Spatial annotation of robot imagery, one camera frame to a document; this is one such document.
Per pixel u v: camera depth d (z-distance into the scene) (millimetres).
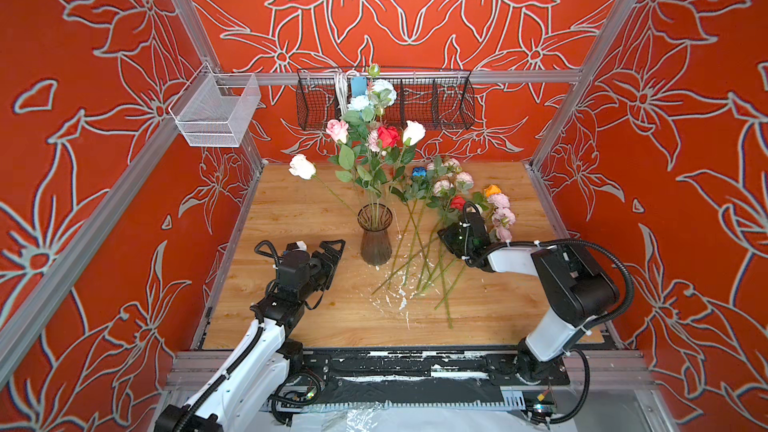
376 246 959
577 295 462
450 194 1034
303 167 633
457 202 1028
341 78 875
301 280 623
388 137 654
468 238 744
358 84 868
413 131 653
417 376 726
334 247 729
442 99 1003
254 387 536
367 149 727
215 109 935
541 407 685
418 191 1096
